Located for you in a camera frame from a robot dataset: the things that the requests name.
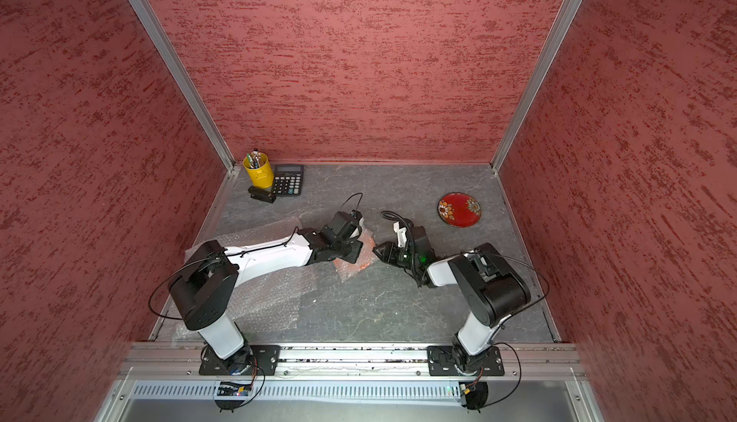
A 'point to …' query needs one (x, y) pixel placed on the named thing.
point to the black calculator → (288, 180)
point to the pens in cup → (254, 158)
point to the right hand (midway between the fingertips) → (376, 255)
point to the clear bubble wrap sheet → (260, 311)
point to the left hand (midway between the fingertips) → (355, 252)
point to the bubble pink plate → (313, 289)
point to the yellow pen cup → (263, 175)
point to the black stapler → (262, 195)
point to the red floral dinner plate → (460, 209)
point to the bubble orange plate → (346, 270)
